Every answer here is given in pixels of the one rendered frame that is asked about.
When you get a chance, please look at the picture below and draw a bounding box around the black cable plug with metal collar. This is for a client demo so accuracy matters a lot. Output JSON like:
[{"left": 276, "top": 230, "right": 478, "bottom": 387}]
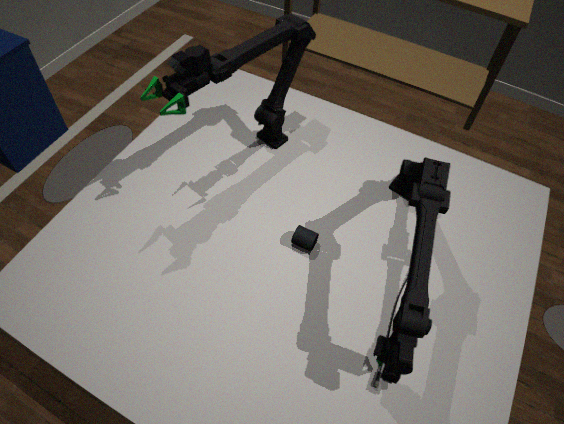
[{"left": 373, "top": 373, "right": 381, "bottom": 388}]

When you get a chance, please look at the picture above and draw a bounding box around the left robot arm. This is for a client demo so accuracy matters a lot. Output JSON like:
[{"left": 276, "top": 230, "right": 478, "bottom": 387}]
[{"left": 380, "top": 157, "right": 451, "bottom": 384}]

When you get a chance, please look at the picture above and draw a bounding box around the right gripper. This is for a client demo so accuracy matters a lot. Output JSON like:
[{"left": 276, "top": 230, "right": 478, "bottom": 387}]
[{"left": 141, "top": 75, "right": 198, "bottom": 116}]

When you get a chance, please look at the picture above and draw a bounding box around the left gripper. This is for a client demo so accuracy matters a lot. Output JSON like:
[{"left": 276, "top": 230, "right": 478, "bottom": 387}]
[{"left": 373, "top": 335, "right": 393, "bottom": 367}]

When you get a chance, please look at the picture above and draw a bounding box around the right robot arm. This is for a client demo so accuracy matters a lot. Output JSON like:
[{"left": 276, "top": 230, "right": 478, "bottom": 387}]
[{"left": 167, "top": 14, "right": 316, "bottom": 149}]

